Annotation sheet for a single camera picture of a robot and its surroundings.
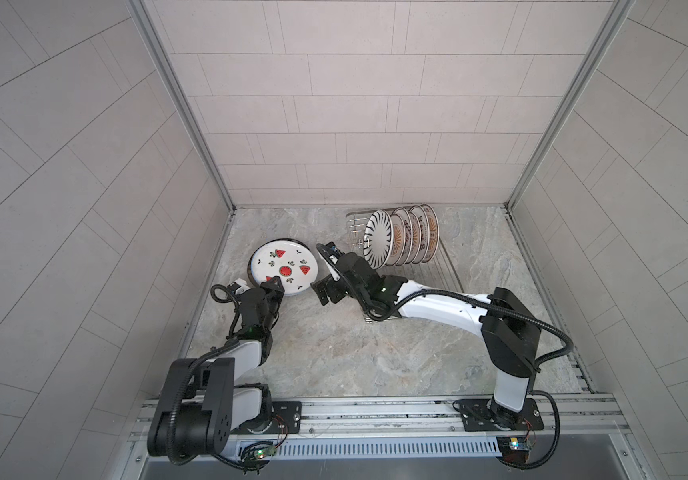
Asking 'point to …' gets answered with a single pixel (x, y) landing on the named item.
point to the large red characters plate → (425, 233)
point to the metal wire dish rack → (438, 272)
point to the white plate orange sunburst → (398, 242)
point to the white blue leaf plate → (378, 236)
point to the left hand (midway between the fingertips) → (286, 270)
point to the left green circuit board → (265, 452)
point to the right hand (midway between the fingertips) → (320, 278)
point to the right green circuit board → (514, 448)
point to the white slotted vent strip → (376, 446)
